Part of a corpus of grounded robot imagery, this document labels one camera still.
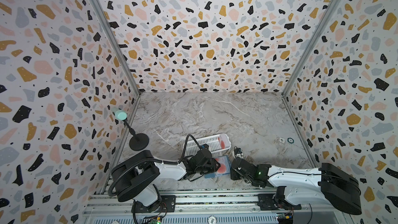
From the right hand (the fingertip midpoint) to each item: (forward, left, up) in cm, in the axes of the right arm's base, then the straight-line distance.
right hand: (228, 169), depth 83 cm
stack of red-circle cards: (+15, +3, +1) cm, 15 cm away
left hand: (+1, +2, +3) cm, 4 cm away
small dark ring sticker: (+20, -41, -3) cm, 45 cm away
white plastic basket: (+16, +6, -2) cm, 17 cm away
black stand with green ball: (+15, +53, +1) cm, 55 cm away
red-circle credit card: (0, +2, +3) cm, 3 cm away
